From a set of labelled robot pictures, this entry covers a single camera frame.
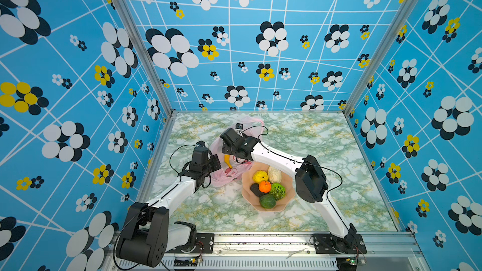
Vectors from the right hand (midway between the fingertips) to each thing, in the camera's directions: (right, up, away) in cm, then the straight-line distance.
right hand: (230, 146), depth 93 cm
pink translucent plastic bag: (+1, -12, +1) cm, 12 cm away
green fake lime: (+17, -21, -16) cm, 31 cm away
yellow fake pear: (+14, -13, -6) cm, 20 cm away
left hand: (-5, -5, -3) cm, 8 cm away
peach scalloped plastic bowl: (+9, -16, -4) cm, 19 cm away
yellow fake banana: (-2, -7, +4) cm, 8 cm away
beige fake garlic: (+21, -12, -8) cm, 25 cm away
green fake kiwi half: (+22, -18, -12) cm, 31 cm away
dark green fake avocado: (+12, -18, -9) cm, 23 cm away
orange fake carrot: (+16, -16, -12) cm, 26 cm away
